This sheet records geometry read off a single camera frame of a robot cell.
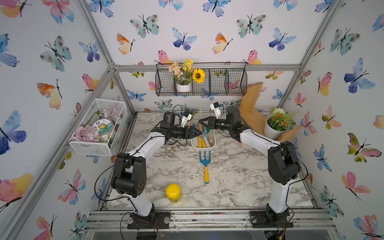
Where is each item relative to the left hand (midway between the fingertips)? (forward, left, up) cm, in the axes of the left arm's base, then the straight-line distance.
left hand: (199, 132), depth 83 cm
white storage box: (+9, +3, -21) cm, 23 cm away
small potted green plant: (+27, +7, -10) cm, 30 cm away
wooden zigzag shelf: (+22, -40, -13) cm, 47 cm away
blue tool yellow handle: (+5, -1, -18) cm, 19 cm away
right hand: (+5, -1, +4) cm, 6 cm away
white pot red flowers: (+3, -44, +3) cm, 44 cm away
